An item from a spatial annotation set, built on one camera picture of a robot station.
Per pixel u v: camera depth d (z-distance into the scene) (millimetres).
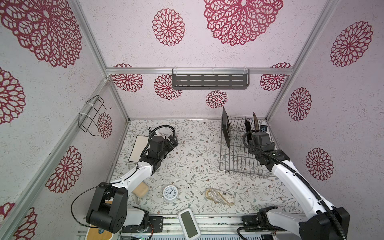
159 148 663
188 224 702
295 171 480
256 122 991
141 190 812
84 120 720
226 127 920
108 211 413
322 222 378
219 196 796
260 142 595
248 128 922
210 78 942
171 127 684
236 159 966
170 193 802
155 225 735
